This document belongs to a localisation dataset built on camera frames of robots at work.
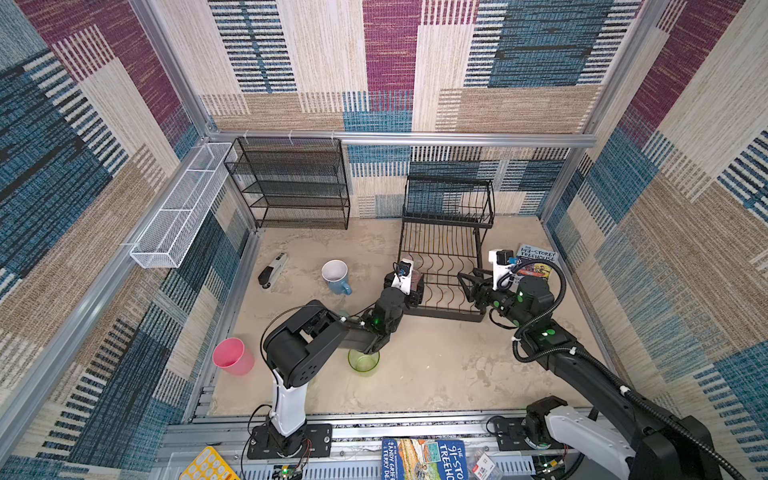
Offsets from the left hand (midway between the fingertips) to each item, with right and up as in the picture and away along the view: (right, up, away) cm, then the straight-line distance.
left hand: (414, 273), depth 89 cm
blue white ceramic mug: (-25, 0, +7) cm, 26 cm away
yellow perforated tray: (-49, -43, -19) cm, 68 cm away
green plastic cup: (-15, -25, -4) cm, 29 cm away
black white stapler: (-47, -1, +12) cm, 49 cm away
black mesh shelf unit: (-43, +31, +22) cm, 57 cm away
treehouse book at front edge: (0, -41, -21) cm, 46 cm away
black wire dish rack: (+8, +15, -2) cm, 17 cm away
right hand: (+13, 0, -10) cm, 16 cm away
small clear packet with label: (+13, -42, -21) cm, 49 cm away
